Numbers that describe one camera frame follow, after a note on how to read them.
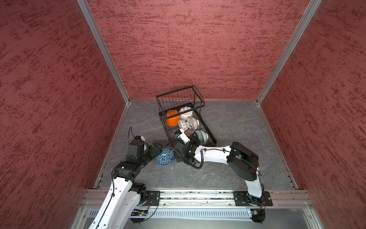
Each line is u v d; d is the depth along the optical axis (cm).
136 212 73
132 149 59
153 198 74
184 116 101
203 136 87
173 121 100
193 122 94
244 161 53
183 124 92
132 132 104
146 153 65
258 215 71
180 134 78
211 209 73
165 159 87
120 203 47
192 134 84
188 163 63
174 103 92
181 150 68
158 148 70
